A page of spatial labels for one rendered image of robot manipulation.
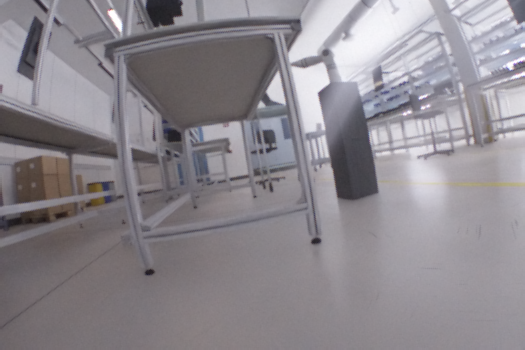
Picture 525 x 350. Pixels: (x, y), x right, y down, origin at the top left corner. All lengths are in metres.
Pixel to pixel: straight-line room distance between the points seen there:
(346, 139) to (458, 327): 1.40
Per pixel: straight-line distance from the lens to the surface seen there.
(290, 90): 0.98
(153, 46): 1.06
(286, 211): 0.92
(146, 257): 0.98
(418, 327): 0.53
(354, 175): 1.68
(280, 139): 8.35
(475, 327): 0.53
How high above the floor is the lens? 0.36
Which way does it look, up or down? 3 degrees up
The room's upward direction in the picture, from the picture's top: 10 degrees counter-clockwise
